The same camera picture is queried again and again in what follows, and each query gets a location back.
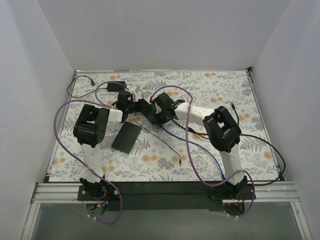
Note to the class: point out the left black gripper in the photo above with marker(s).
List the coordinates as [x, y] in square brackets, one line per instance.
[144, 107]

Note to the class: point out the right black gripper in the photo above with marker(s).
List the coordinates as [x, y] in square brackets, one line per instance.
[161, 102]

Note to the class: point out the black network switch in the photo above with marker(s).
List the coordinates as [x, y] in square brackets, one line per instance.
[126, 137]
[152, 117]

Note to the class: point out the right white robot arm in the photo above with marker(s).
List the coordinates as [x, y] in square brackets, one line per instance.
[222, 130]

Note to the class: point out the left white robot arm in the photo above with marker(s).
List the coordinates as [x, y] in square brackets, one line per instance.
[91, 126]

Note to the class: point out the black power adapter brick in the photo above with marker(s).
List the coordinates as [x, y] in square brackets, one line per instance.
[116, 86]

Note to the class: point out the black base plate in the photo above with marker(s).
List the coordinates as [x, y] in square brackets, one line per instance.
[161, 195]

